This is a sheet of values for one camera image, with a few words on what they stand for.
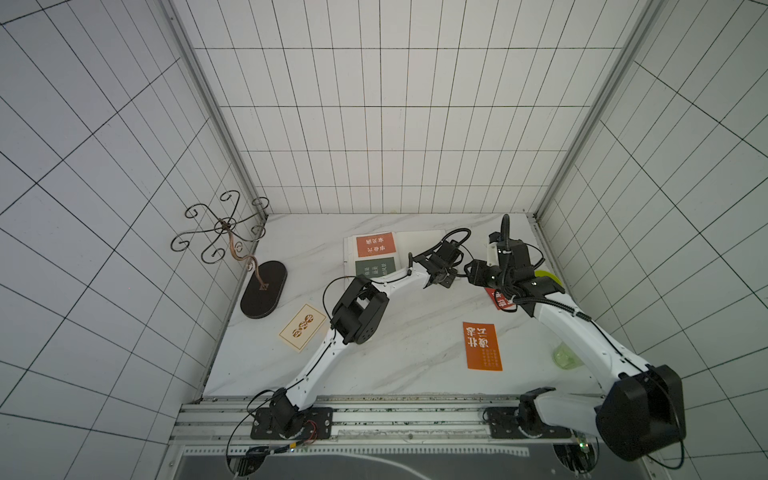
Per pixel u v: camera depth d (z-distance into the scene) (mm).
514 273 628
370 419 745
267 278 1003
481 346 857
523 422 669
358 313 613
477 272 728
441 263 808
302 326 899
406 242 1102
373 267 1008
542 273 995
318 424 722
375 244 1097
